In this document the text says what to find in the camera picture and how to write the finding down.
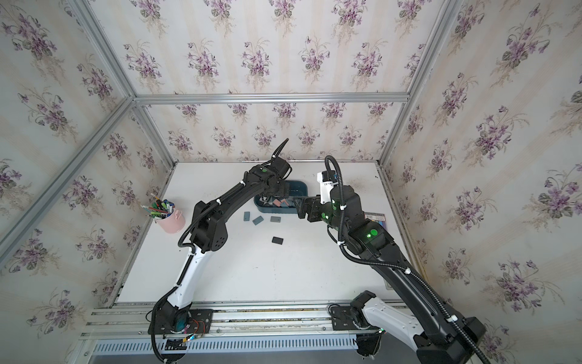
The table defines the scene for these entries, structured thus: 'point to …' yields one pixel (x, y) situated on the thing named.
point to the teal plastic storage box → (284, 205)
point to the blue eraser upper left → (246, 218)
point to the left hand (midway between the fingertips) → (277, 192)
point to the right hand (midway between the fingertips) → (309, 198)
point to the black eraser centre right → (277, 240)
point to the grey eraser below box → (275, 219)
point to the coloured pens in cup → (160, 208)
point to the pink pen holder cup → (173, 223)
